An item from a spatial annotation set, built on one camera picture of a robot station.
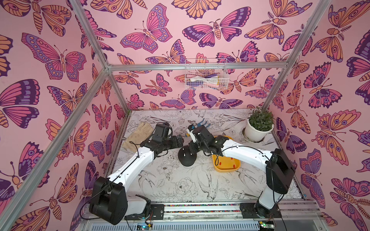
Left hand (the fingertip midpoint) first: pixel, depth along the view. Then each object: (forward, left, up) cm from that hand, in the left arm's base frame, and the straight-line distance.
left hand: (179, 140), depth 84 cm
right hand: (-1, -6, -1) cm, 6 cm away
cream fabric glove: (+15, +31, -15) cm, 37 cm away
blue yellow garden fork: (+25, -13, -16) cm, 33 cm away
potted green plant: (+11, -50, +1) cm, 51 cm away
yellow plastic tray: (-8, -28, -15) cm, 33 cm away
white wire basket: (+41, -17, +18) cm, 48 cm away
